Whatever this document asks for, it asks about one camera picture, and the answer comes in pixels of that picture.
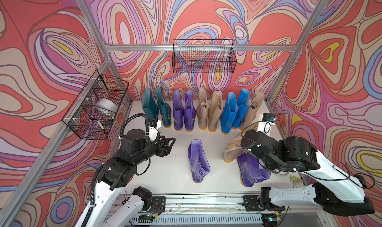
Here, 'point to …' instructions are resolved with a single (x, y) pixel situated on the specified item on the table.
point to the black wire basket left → (93, 112)
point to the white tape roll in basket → (107, 104)
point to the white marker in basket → (101, 125)
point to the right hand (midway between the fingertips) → (246, 137)
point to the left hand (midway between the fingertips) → (172, 138)
